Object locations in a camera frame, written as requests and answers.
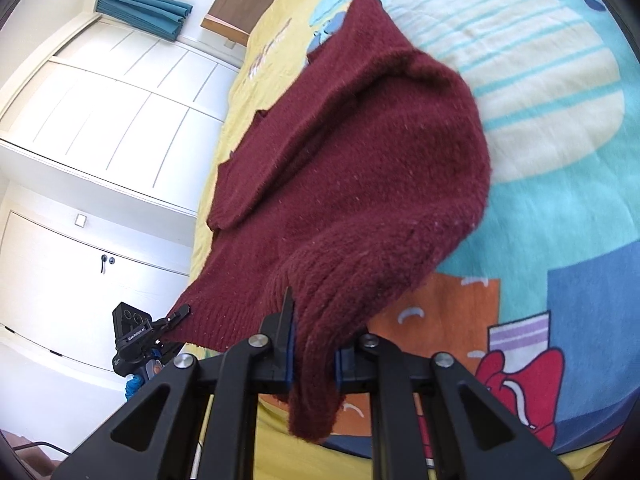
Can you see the white door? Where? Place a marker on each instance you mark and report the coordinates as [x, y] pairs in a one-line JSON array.
[[50, 270]]

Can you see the bed with yellow dinosaur duvet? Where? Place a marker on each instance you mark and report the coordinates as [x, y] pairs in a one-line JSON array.
[[550, 110]]

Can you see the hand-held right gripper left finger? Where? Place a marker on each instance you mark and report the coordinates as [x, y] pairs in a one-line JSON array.
[[292, 355]]

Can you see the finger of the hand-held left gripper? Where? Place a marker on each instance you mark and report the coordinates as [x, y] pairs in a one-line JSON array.
[[172, 317]]

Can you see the wooden headboard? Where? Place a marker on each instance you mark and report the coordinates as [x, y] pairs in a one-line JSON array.
[[230, 20]]

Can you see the maroon knitted sweater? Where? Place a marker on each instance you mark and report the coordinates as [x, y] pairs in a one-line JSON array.
[[360, 160]]

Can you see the white wardrobe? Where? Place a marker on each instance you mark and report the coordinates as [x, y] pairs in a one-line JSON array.
[[125, 100]]

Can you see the wall light switch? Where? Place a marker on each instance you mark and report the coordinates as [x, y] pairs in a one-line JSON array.
[[80, 220]]

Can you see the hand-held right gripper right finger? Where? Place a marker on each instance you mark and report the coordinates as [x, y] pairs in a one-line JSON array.
[[350, 370]]

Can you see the teal curtain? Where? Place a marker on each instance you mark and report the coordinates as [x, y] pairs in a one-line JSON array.
[[145, 10]]

